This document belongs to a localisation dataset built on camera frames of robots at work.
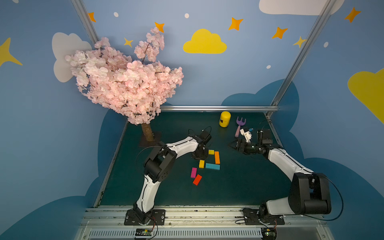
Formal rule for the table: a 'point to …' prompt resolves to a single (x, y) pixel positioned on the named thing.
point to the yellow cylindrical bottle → (224, 119)
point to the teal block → (212, 166)
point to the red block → (197, 179)
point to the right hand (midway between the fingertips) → (233, 145)
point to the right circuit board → (269, 233)
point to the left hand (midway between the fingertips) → (204, 156)
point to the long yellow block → (201, 164)
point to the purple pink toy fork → (240, 122)
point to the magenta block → (193, 172)
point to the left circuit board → (143, 232)
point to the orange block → (217, 157)
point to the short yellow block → (211, 152)
